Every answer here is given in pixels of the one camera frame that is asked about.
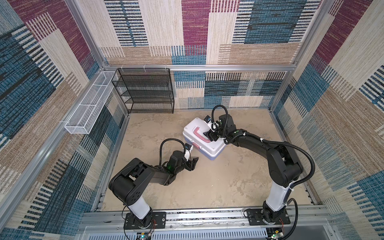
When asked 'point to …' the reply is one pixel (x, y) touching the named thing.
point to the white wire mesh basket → (83, 120)
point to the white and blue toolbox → (193, 133)
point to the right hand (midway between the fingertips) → (208, 132)
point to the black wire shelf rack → (145, 90)
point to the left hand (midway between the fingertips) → (193, 154)
